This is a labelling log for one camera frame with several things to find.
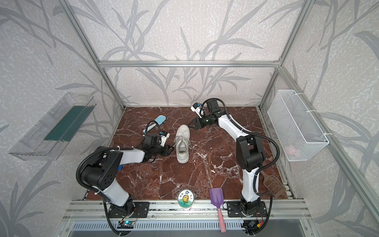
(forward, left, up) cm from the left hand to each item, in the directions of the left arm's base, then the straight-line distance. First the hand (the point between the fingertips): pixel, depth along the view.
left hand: (173, 142), depth 96 cm
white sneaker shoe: (-2, -7, +4) cm, 8 cm away
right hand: (+9, -13, +14) cm, 21 cm away
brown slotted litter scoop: (-27, -60, -2) cm, 66 cm away
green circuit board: (-44, +19, -4) cm, 47 cm away
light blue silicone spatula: (+21, +12, -3) cm, 25 cm away
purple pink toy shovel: (-31, -27, -1) cm, 41 cm away
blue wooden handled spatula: (-29, +11, +33) cm, 45 cm away
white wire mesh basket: (-13, -58, +33) cm, 68 cm away
